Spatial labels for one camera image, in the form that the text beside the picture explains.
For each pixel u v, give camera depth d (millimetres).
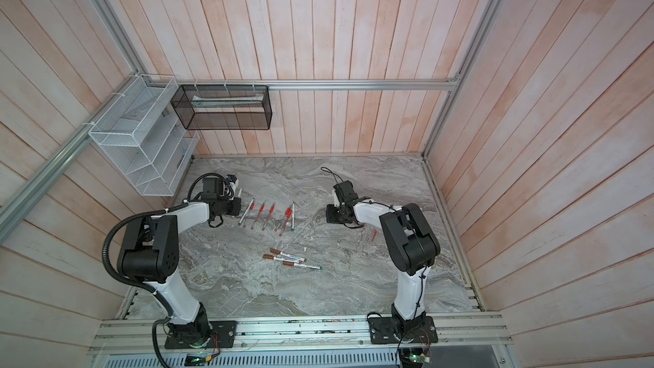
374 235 950
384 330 732
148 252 502
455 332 750
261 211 1010
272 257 880
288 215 997
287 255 883
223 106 1044
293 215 984
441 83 981
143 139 735
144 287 505
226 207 869
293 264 870
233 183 908
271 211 1010
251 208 1021
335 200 837
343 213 755
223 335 733
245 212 1002
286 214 1010
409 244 511
